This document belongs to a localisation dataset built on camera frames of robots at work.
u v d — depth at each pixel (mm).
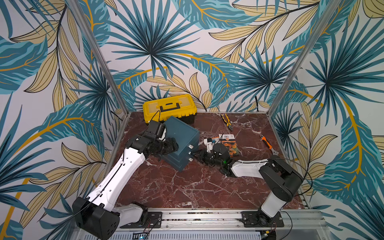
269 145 1006
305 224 730
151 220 720
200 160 770
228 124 1123
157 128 560
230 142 1034
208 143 832
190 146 791
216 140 1034
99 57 850
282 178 474
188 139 779
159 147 612
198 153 800
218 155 689
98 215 363
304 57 858
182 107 1005
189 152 841
